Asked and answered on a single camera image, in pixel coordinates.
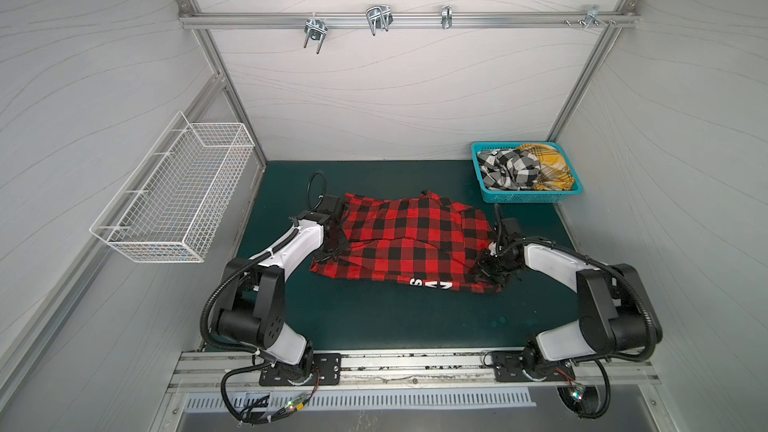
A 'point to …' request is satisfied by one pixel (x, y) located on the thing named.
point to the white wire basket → (170, 206)
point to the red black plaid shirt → (419, 236)
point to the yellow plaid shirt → (555, 173)
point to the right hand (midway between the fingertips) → (476, 266)
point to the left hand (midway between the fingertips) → (341, 244)
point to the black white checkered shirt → (509, 169)
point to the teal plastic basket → (523, 196)
